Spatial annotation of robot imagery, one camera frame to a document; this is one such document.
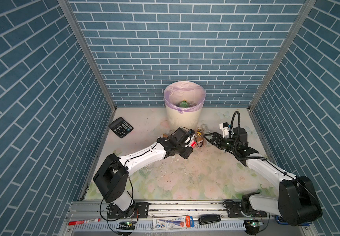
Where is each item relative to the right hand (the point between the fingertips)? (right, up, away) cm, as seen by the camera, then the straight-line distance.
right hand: (205, 136), depth 83 cm
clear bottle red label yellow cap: (-8, -3, -3) cm, 9 cm away
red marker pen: (-61, -39, -13) cm, 73 cm away
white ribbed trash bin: (-9, +10, +8) cm, 16 cm away
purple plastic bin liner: (-17, +29, +17) cm, 38 cm away
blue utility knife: (+44, -39, -14) cm, 61 cm away
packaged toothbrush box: (-18, -40, -13) cm, 45 cm away
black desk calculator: (-57, +4, +22) cm, 61 cm away
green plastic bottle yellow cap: (-11, +21, +19) cm, 30 cm away
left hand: (-9, -7, +1) cm, 12 cm away
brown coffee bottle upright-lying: (-3, -1, +3) cm, 4 cm away
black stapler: (-1, -38, -13) cm, 40 cm away
